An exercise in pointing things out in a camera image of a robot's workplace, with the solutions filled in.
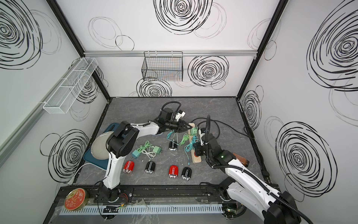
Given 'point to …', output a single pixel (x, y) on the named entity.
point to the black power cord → (218, 133)
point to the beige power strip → (196, 158)
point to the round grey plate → (99, 150)
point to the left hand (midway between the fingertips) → (190, 129)
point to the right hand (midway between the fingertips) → (196, 145)
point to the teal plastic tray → (88, 156)
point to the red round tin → (76, 199)
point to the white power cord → (72, 180)
